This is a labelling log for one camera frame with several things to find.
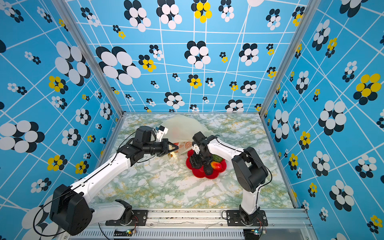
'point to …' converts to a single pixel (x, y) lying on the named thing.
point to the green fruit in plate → (216, 158)
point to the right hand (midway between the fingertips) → (198, 164)
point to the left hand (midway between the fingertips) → (179, 147)
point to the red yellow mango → (215, 166)
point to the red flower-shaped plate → (200, 172)
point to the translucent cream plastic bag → (181, 129)
